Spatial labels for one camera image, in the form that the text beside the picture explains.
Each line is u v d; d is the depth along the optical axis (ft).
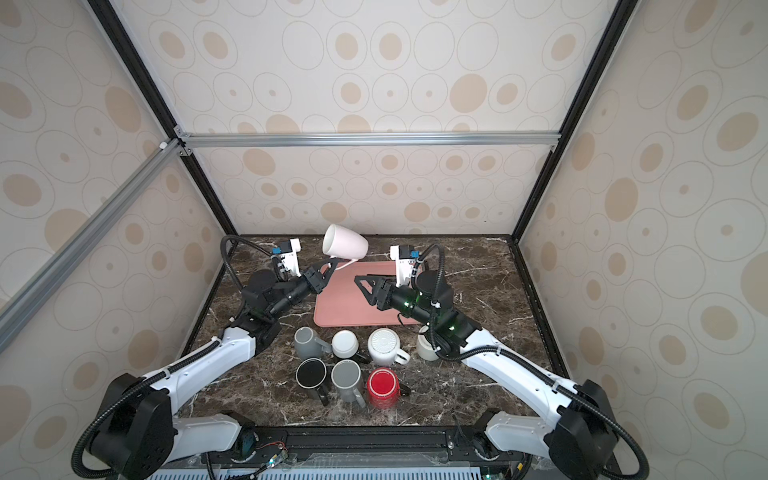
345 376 2.45
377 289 2.01
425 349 2.74
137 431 1.33
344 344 2.68
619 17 2.25
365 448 2.45
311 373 2.51
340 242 2.36
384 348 2.68
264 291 1.93
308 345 2.70
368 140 3.08
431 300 1.71
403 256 2.05
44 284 1.79
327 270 2.44
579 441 1.26
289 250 2.24
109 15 2.22
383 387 2.53
